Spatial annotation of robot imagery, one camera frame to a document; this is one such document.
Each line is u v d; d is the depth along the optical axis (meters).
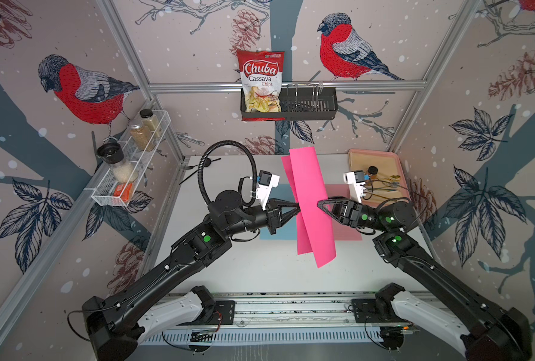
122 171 0.68
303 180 0.59
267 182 0.52
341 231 0.58
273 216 0.50
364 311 0.72
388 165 1.14
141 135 0.75
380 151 1.22
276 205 0.53
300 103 1.07
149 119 0.81
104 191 0.67
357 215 0.53
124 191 0.65
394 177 1.10
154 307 0.53
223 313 0.73
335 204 0.59
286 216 0.56
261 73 0.82
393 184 1.07
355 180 0.56
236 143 0.46
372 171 1.01
